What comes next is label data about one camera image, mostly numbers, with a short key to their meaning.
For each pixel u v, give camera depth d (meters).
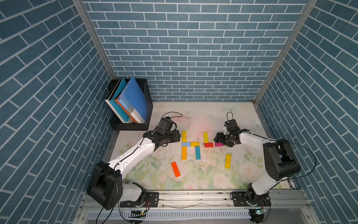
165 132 0.64
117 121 1.02
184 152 0.91
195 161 0.87
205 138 0.99
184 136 0.99
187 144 0.95
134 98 0.99
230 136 0.71
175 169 0.85
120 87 0.87
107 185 0.40
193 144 0.94
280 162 0.47
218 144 0.88
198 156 0.89
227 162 0.87
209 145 0.94
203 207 0.73
